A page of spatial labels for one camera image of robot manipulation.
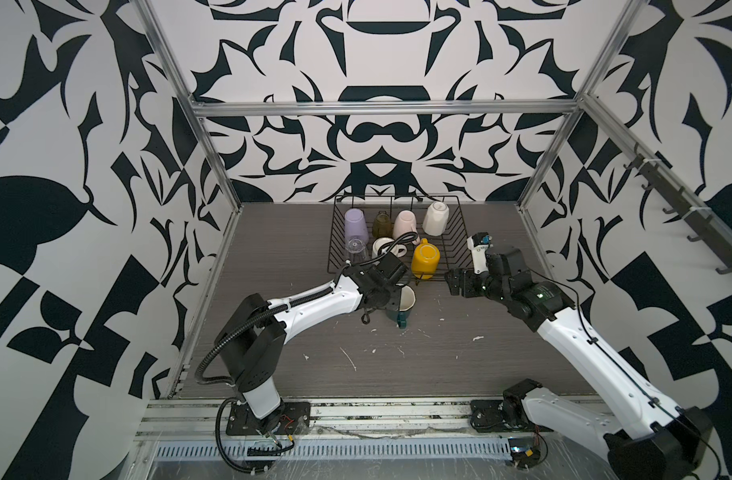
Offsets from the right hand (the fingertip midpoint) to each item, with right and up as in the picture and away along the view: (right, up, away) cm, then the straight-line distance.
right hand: (461, 271), depth 77 cm
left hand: (-16, -7, +7) cm, 19 cm away
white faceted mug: (-1, +15, +25) cm, 29 cm away
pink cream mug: (-11, +13, +23) cm, 29 cm away
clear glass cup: (-27, +4, +17) cm, 32 cm away
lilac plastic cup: (-28, +13, +19) cm, 36 cm away
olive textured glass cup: (-18, +12, +28) cm, 36 cm away
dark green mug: (-13, -9, +6) cm, 17 cm away
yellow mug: (-6, +1, +15) cm, 16 cm away
